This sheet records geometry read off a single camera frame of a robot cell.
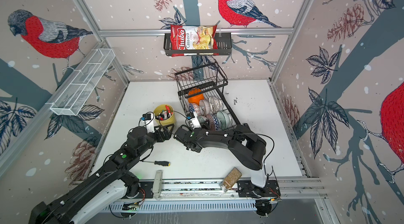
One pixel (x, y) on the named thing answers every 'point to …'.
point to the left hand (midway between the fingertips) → (167, 126)
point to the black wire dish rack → (210, 79)
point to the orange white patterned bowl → (214, 122)
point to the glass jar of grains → (231, 178)
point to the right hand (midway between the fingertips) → (205, 126)
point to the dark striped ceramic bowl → (204, 107)
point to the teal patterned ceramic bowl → (224, 119)
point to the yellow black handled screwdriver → (163, 163)
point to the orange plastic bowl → (195, 99)
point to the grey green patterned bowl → (202, 119)
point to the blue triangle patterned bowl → (191, 108)
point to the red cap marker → (169, 110)
